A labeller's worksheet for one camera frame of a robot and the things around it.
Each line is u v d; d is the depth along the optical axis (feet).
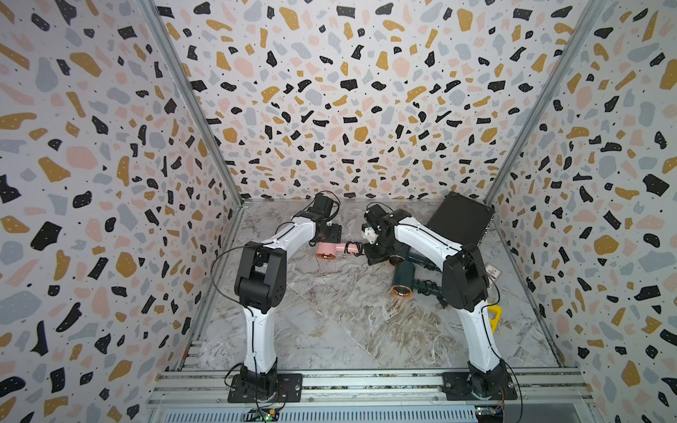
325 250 3.03
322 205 2.65
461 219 3.63
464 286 1.84
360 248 3.11
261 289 1.78
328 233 2.96
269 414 2.32
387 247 2.67
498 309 2.89
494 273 3.19
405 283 2.93
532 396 2.42
